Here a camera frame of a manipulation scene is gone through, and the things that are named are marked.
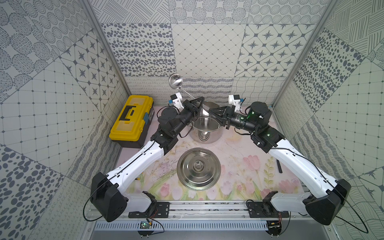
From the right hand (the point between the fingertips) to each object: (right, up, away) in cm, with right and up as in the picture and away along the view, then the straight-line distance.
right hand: (208, 113), depth 61 cm
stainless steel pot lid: (-4, -32, +25) cm, 41 cm away
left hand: (-2, +8, 0) cm, 8 cm away
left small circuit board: (-30, -54, +10) cm, 63 cm away
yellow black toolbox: (-44, -7, +25) cm, 51 cm away
